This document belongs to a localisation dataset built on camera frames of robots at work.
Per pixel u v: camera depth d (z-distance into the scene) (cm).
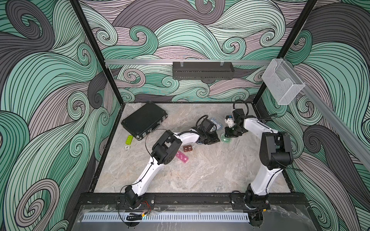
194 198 75
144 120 104
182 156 88
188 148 92
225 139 97
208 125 81
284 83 80
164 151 59
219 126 104
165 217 70
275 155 50
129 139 97
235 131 82
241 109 80
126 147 95
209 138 86
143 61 191
